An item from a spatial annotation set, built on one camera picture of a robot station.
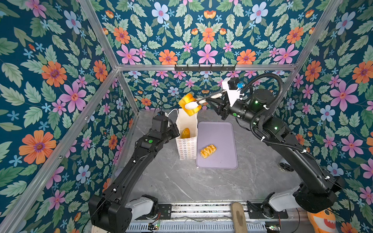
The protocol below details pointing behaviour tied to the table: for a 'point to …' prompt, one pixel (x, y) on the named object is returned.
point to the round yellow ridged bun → (186, 133)
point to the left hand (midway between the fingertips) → (180, 127)
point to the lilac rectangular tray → (222, 135)
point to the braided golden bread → (208, 150)
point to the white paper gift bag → (187, 147)
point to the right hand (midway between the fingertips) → (216, 90)
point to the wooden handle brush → (238, 218)
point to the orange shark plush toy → (323, 222)
